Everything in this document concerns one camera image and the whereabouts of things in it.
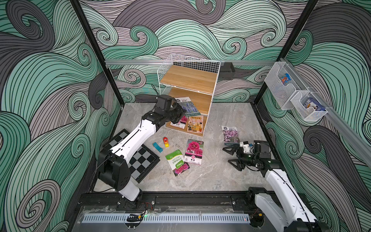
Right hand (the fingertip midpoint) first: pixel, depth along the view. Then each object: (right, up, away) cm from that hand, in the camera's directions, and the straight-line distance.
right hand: (226, 155), depth 78 cm
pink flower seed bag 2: (-17, -2, +14) cm, 22 cm away
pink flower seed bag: (-26, +16, +27) cm, 40 cm away
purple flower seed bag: (+10, +8, +22) cm, 25 cm away
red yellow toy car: (-36, +4, +17) cm, 40 cm away
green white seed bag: (-29, -6, +9) cm, 31 cm away
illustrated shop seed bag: (-15, +15, +27) cm, 35 cm away
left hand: (-21, +27, -1) cm, 34 cm away
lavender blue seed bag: (-22, +29, +7) cm, 38 cm away
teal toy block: (-39, -1, +14) cm, 42 cm away
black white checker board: (-48, -5, +6) cm, 48 cm away
